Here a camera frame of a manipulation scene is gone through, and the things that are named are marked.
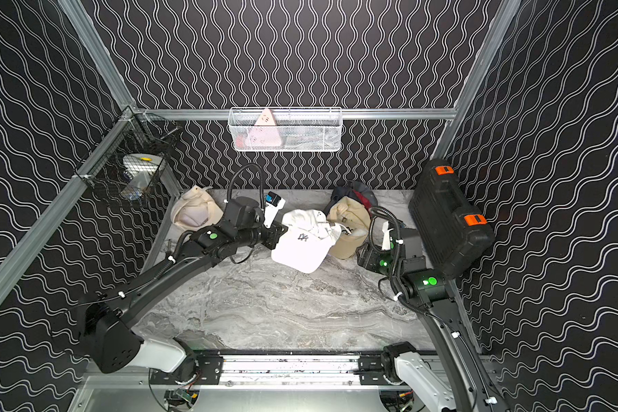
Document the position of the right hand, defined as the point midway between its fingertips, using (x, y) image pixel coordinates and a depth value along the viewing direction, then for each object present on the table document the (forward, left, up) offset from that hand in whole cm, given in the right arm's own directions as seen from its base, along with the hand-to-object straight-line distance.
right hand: (366, 249), depth 74 cm
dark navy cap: (+34, +6, -10) cm, 36 cm away
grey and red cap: (+40, -5, -17) cm, 44 cm away
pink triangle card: (+39, +33, +13) cm, 53 cm away
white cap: (+6, +18, -5) cm, 20 cm away
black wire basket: (+22, +73, +12) cm, 78 cm away
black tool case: (+8, -28, -4) cm, 30 cm away
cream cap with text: (+33, +68, -21) cm, 78 cm away
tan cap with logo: (+24, -1, -15) cm, 28 cm away
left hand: (+7, +23, +4) cm, 25 cm away
